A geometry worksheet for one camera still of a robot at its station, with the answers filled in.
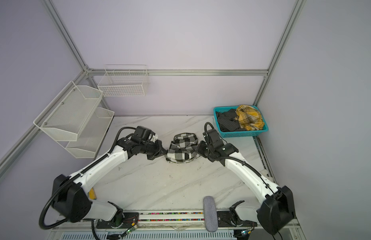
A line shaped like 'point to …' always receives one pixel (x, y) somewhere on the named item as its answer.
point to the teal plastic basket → (239, 133)
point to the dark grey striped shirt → (226, 121)
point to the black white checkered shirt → (183, 148)
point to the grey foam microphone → (210, 213)
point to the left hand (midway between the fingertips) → (167, 153)
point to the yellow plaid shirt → (249, 118)
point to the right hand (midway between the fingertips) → (196, 149)
